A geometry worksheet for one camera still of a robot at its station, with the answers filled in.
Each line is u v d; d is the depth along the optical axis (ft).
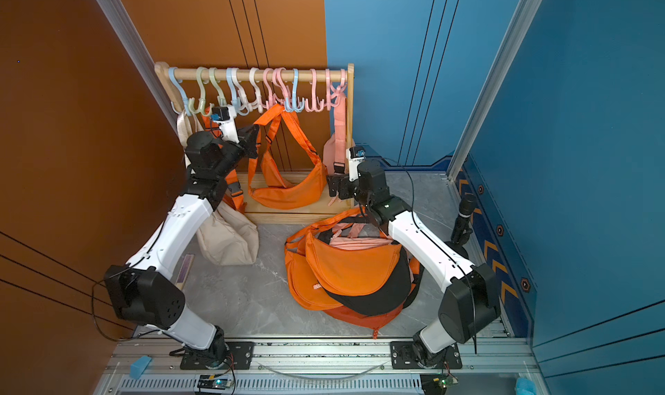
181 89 2.37
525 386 2.18
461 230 2.73
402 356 2.37
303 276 2.74
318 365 2.38
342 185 2.25
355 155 2.16
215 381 2.33
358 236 3.18
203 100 2.37
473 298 1.34
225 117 2.00
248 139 2.12
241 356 2.40
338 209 3.53
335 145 2.85
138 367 2.33
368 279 2.39
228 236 2.64
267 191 3.05
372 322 2.46
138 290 1.40
